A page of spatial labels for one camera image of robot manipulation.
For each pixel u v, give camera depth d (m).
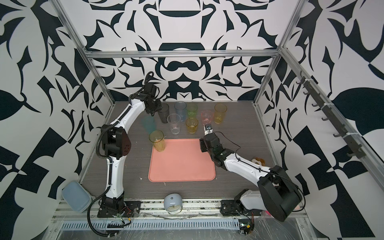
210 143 0.65
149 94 0.78
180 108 1.00
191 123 1.02
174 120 1.01
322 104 0.59
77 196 0.77
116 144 0.58
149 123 0.95
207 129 0.76
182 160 0.90
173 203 0.69
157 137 0.83
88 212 0.67
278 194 0.42
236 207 0.67
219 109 0.99
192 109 1.04
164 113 1.00
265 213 0.73
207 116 1.05
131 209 0.74
